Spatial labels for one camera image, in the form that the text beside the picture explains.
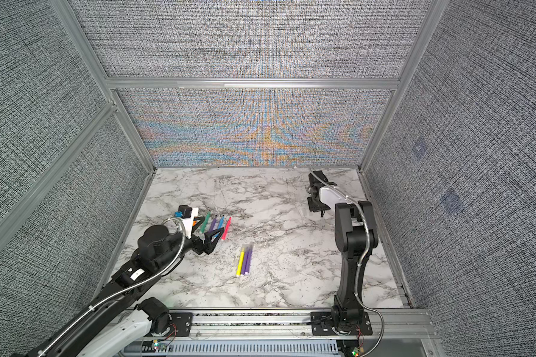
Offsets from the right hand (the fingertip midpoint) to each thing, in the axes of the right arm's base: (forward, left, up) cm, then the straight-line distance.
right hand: (321, 200), depth 101 cm
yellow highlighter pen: (-29, +35, -2) cm, 45 cm away
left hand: (-23, +42, +23) cm, 53 cm away
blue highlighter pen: (-9, +45, -3) cm, 46 cm away
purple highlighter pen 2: (-27, +32, -3) cm, 42 cm away
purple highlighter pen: (-27, +34, -2) cm, 44 cm away
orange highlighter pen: (-27, +45, +29) cm, 60 cm away
